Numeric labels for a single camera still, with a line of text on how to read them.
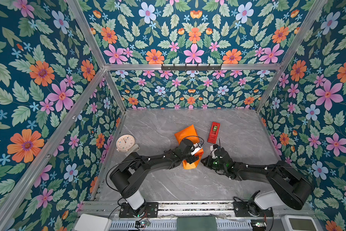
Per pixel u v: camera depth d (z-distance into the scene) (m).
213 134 0.98
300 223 0.83
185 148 0.69
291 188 0.44
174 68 0.91
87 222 0.69
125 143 0.97
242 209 0.73
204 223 0.69
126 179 0.45
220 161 0.70
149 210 0.74
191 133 0.96
